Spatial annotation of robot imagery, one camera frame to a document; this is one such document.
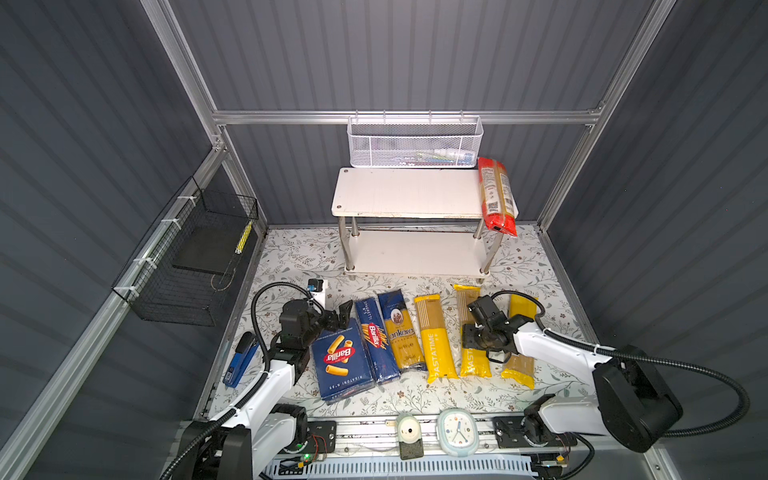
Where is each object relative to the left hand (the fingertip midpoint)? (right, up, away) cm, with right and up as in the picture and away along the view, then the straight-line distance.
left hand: (336, 299), depth 85 cm
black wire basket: (-36, +9, -13) cm, 39 cm away
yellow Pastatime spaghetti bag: (+30, -17, 0) cm, 34 cm away
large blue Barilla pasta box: (+3, -16, -5) cm, 17 cm away
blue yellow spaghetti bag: (+20, -11, +4) cm, 23 cm away
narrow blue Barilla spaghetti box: (+14, -18, -3) cm, 23 cm away
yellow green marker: (-24, +17, -5) cm, 30 cm away
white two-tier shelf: (+25, +26, +39) cm, 54 cm away
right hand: (+41, -13, +4) cm, 43 cm away
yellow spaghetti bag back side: (+52, -19, -2) cm, 55 cm away
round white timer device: (+20, -29, -17) cm, 39 cm away
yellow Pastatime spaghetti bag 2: (+39, -18, -2) cm, 42 cm away
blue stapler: (-25, -13, -2) cm, 28 cm away
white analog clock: (+32, -31, -13) cm, 46 cm away
